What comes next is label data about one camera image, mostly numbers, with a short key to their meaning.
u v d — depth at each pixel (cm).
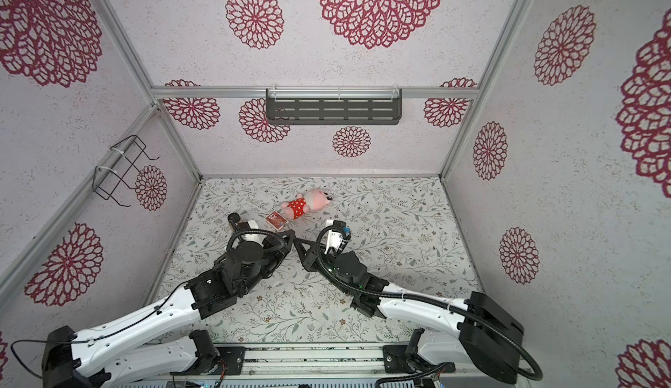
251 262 52
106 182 73
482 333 41
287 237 73
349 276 54
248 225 67
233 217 95
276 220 104
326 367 73
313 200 103
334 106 95
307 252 66
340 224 66
